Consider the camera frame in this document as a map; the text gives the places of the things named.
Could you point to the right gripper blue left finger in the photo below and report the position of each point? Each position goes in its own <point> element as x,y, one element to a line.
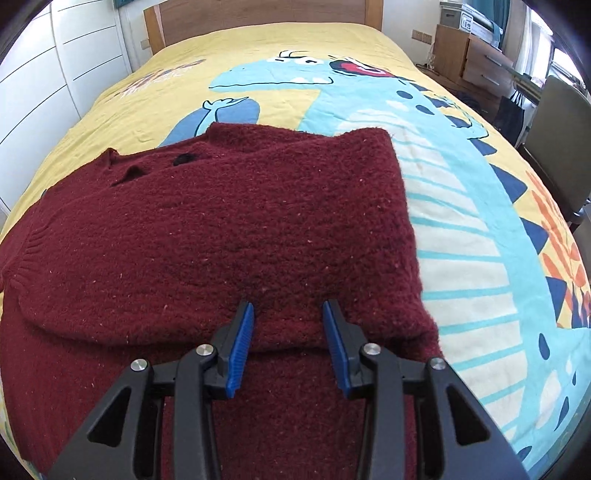
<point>122,435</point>

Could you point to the dark red knit sweater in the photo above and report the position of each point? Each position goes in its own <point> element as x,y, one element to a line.
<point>146,255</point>

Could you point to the grey chair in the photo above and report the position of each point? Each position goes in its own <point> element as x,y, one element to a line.
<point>557,147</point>

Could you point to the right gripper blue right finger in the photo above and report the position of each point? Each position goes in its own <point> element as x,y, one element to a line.
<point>456,437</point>

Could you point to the white wardrobe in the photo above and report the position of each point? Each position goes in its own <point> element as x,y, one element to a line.
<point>64,59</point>

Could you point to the teal curtain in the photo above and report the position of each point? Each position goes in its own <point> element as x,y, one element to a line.
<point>496,11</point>

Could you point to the wooden drawer cabinet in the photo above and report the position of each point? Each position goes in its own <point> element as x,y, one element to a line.
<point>473,67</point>

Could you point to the printer on cabinet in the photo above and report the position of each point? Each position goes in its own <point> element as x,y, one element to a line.
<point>463,16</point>

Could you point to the yellow dinosaur print bedspread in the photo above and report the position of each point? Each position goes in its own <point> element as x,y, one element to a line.
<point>501,274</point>

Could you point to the wooden bed headboard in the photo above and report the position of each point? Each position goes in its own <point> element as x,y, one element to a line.
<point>169,22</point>

